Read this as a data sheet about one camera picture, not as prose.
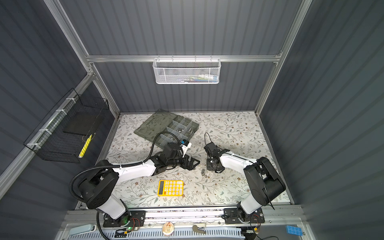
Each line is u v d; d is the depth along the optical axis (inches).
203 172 34.9
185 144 30.3
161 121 45.5
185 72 44.0
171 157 27.4
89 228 26.7
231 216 28.6
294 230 27.3
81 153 26.0
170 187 32.5
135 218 28.6
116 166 19.7
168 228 27.9
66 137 28.4
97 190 17.6
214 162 26.2
